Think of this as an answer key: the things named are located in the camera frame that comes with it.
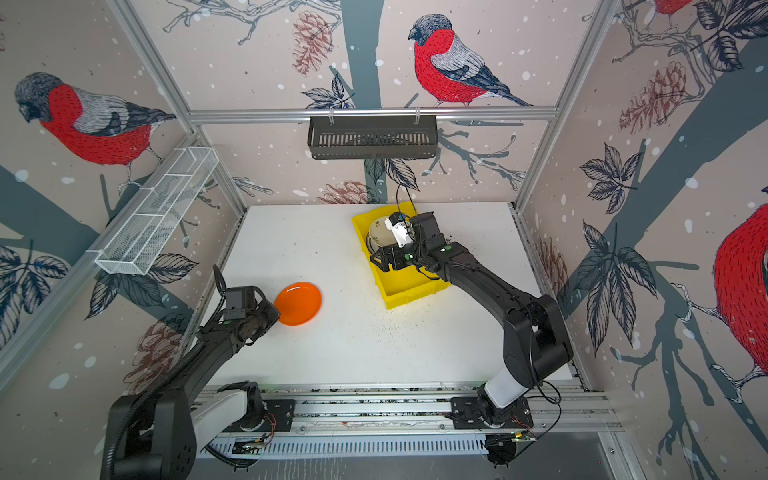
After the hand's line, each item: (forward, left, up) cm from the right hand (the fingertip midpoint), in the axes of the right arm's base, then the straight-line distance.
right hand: (381, 257), depth 84 cm
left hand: (-11, +32, -13) cm, 36 cm away
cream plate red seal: (+18, +3, -12) cm, 22 cm away
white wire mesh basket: (+3, +59, +15) cm, 61 cm away
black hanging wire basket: (+46, +6, +10) cm, 47 cm away
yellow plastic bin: (0, -5, -16) cm, 17 cm away
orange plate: (-8, +27, -15) cm, 32 cm away
